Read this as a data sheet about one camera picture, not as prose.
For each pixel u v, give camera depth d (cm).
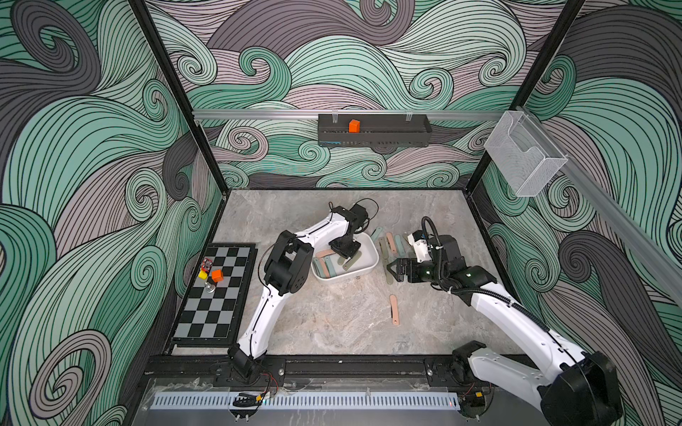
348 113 94
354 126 90
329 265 95
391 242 101
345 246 86
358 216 86
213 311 81
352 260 97
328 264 95
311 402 76
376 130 95
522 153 78
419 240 72
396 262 72
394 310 86
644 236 55
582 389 37
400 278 71
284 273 60
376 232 104
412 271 70
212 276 87
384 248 100
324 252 98
